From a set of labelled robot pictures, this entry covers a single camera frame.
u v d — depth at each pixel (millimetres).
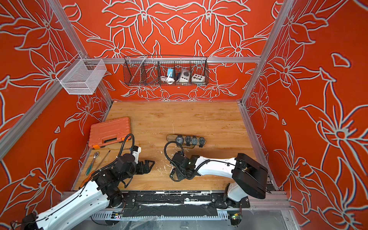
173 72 853
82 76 905
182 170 621
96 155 881
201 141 856
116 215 713
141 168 684
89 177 792
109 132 976
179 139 873
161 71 1005
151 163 750
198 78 941
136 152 722
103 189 536
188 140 873
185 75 905
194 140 873
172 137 879
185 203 728
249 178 411
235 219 696
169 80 857
